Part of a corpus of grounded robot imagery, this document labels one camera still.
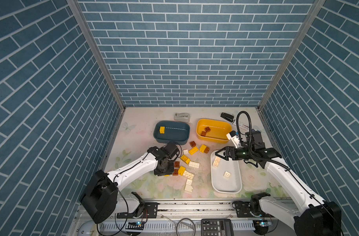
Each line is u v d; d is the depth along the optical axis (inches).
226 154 26.4
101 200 15.8
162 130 40.8
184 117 43.1
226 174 33.6
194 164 34.9
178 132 41.5
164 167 26.4
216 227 26.7
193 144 38.8
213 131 41.3
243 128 42.5
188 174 33.4
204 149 37.0
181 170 33.5
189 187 31.8
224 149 27.2
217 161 35.6
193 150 37.8
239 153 26.9
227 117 43.2
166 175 29.0
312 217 14.8
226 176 33.5
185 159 36.0
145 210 28.5
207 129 41.3
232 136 28.4
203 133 40.3
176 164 35.3
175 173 33.7
